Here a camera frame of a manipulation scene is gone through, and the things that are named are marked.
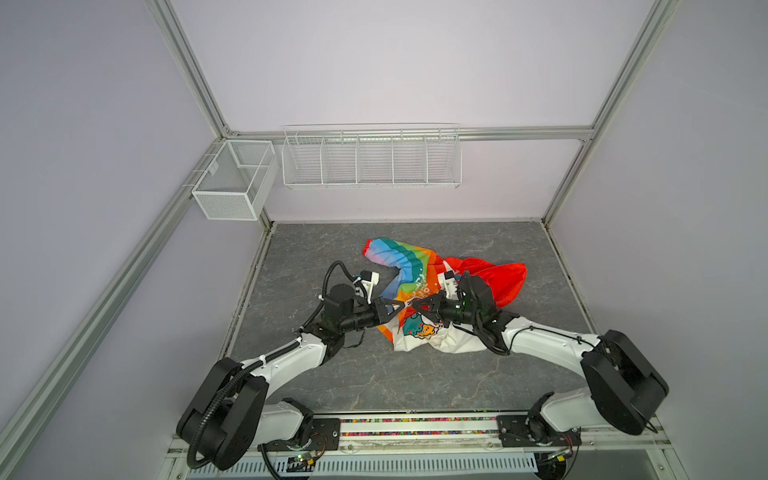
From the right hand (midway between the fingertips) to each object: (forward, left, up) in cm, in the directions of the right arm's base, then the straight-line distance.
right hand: (411, 306), depth 80 cm
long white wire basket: (+48, +12, +16) cm, 52 cm away
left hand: (-2, +2, +1) cm, 3 cm away
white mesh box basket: (+43, +59, +10) cm, 73 cm away
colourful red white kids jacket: (+16, -3, -7) cm, 18 cm away
